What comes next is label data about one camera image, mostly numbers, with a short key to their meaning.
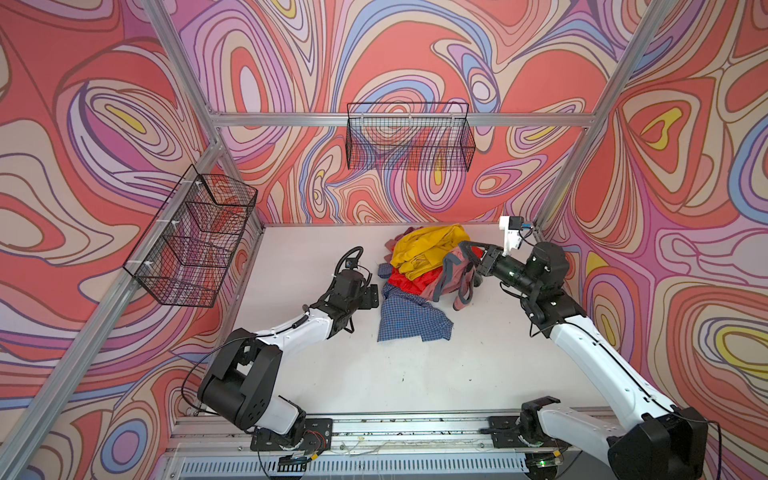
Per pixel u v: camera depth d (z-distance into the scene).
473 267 0.72
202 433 0.75
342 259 0.68
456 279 0.80
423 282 0.85
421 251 0.86
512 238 0.65
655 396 0.41
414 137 0.96
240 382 0.43
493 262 0.62
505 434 0.73
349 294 0.69
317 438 0.72
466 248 0.69
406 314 0.86
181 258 0.73
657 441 0.38
